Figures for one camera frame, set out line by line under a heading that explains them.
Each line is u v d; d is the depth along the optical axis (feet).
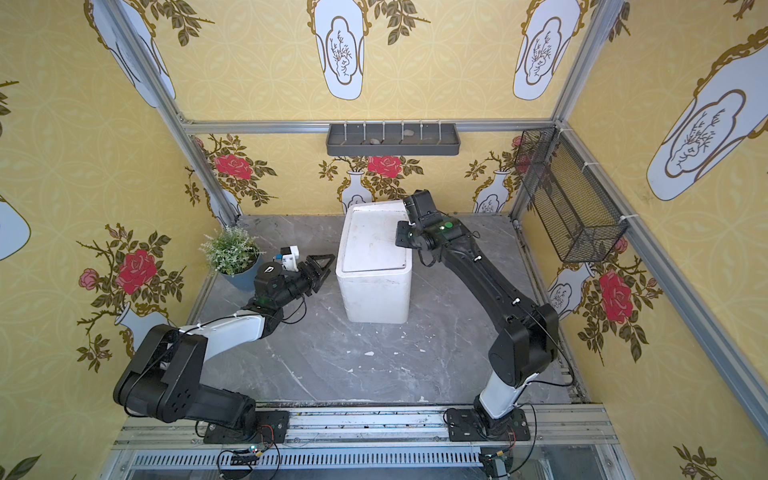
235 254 2.89
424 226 1.98
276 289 2.27
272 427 2.40
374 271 2.45
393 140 3.04
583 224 2.10
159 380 1.42
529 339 1.42
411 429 2.45
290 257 2.68
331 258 2.68
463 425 2.40
